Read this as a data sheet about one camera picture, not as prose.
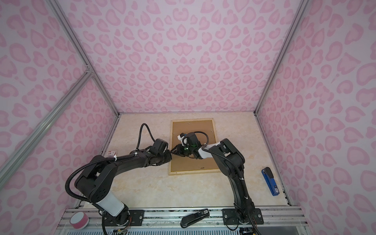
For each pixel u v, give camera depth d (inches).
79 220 26.8
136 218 28.8
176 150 35.3
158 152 28.9
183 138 35.3
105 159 20.3
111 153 37.4
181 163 35.4
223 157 20.8
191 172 34.5
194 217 27.3
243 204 24.2
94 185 17.9
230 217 28.6
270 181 32.5
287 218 29.0
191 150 32.3
